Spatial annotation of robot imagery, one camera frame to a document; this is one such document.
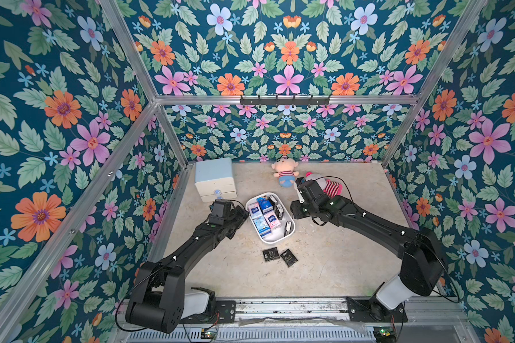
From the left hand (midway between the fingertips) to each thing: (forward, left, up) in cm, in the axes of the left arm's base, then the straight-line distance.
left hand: (248, 215), depth 89 cm
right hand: (-1, -20, +6) cm, 20 cm away
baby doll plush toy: (+26, -19, -3) cm, 32 cm away
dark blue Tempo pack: (-4, -6, -3) cm, 7 cm away
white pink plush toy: (+13, -40, -3) cm, 42 cm away
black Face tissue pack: (+6, -13, -3) cm, 14 cm away
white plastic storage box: (-5, -12, -8) cm, 15 cm away
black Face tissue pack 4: (-15, -9, -7) cm, 18 cm away
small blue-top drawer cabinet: (+15, +14, +8) cm, 22 cm away
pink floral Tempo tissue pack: (+4, -3, -3) cm, 6 cm away
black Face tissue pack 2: (-5, -17, -3) cm, 18 cm away
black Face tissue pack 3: (-17, -16, -7) cm, 24 cm away
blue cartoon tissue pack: (+7, -7, -3) cm, 11 cm away
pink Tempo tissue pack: (-1, -10, -3) cm, 11 cm away
